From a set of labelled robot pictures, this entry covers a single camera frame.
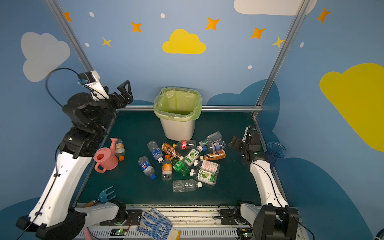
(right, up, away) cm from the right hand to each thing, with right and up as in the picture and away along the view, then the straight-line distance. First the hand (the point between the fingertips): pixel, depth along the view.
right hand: (240, 139), depth 84 cm
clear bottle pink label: (-18, -16, +5) cm, 25 cm away
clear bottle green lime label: (-20, -22, +1) cm, 30 cm away
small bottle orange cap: (-75, -9, +12) cm, 76 cm away
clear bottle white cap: (-31, -25, -4) cm, 40 cm away
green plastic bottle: (-35, -18, +7) cm, 39 cm away
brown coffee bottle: (-42, -8, +11) cm, 44 cm away
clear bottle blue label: (-50, -9, +9) cm, 52 cm away
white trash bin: (-37, +5, +13) cm, 39 cm away
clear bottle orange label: (-42, -18, +3) cm, 46 cm away
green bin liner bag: (-34, +24, +19) cm, 46 cm away
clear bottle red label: (-32, -5, +12) cm, 35 cm away
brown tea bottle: (-12, -10, +9) cm, 18 cm away
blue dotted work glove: (-42, -42, -13) cm, 61 cm away
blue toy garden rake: (-76, -32, -4) cm, 83 cm away
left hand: (-55, +23, -27) cm, 66 cm away
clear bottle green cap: (-11, 0, +20) cm, 23 cm away
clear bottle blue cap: (-53, -18, +3) cm, 57 cm away
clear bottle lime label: (-27, -11, +10) cm, 31 cm away
